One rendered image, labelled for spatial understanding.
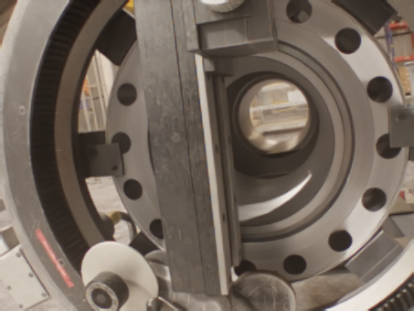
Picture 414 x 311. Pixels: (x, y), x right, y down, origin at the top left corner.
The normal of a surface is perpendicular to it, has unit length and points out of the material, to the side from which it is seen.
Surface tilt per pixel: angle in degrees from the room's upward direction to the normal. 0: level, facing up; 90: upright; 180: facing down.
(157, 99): 90
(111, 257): 90
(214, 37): 90
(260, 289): 90
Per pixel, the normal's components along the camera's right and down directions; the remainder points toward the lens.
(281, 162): -0.32, -0.04
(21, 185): -0.28, 0.19
